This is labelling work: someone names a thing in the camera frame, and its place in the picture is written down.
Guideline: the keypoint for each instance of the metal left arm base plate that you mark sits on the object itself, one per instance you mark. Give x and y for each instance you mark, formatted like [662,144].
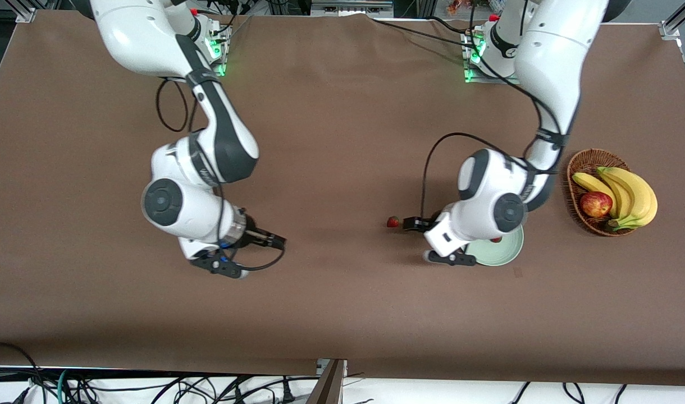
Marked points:
[488,80]

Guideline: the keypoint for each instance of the grey background device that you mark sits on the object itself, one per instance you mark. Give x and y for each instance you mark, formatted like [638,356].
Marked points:
[351,7]

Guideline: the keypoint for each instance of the red apple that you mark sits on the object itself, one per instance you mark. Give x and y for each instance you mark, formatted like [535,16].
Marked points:
[595,205]

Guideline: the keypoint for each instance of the colourful background objects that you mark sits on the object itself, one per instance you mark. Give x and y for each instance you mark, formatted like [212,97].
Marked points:
[466,7]

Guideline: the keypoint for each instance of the aluminium frame corner profile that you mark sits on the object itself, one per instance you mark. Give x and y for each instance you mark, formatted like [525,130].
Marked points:
[676,25]
[27,15]

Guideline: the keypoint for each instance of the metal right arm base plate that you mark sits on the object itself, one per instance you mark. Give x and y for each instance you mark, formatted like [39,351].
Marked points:
[223,53]

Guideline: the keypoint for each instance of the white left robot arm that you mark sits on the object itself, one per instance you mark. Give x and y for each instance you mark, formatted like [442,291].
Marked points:
[550,56]

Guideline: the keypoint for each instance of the pale green round plate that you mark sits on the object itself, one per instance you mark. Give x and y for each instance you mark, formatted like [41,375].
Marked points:
[497,255]

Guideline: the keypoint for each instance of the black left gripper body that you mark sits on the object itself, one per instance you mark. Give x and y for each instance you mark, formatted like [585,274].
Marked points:
[428,223]

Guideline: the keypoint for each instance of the brown table cover sheet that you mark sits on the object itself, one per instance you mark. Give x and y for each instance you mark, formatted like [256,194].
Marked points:
[348,308]

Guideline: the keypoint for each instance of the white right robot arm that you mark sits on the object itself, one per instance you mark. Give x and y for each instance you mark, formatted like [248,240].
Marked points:
[135,39]

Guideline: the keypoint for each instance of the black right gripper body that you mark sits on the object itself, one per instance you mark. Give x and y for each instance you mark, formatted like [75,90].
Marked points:
[254,234]

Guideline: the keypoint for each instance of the small metal bracket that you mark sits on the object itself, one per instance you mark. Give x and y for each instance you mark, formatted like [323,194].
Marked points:
[322,367]

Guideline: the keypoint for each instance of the yellow banana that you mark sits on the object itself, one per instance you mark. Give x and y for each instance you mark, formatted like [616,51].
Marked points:
[620,191]
[587,180]
[645,202]

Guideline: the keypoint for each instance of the brown wicker basket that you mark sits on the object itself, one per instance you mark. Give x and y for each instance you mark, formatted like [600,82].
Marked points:
[587,163]

